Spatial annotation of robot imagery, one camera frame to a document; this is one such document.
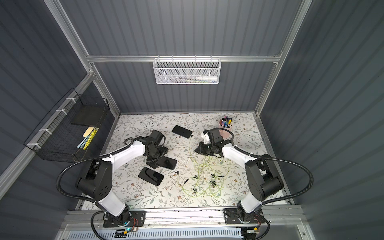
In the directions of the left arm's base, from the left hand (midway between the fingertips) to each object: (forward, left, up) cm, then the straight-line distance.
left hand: (166, 158), depth 89 cm
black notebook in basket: (+15, +41, +22) cm, 49 cm away
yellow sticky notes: (+5, +38, +20) cm, 44 cm away
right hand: (+4, -19, +4) cm, 19 cm away
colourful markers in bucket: (+22, -38, +8) cm, 45 cm away
